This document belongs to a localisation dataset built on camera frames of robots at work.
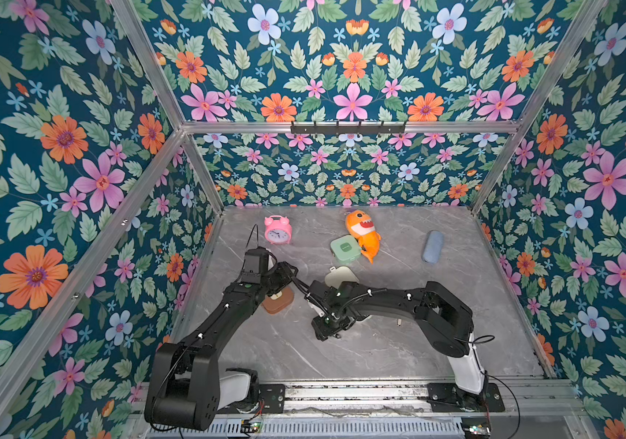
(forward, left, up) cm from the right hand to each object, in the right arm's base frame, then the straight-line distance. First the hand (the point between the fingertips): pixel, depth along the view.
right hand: (325, 326), depth 86 cm
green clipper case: (+30, -6, +2) cm, 31 cm away
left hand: (+14, +9, +12) cm, 20 cm away
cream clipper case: (+19, -4, 0) cm, 20 cm away
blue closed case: (+32, -40, +2) cm, 52 cm away
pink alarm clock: (+33, +20, +9) cm, 39 cm away
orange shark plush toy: (+36, -12, +7) cm, 39 cm away
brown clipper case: (+6, +17, +1) cm, 18 cm away
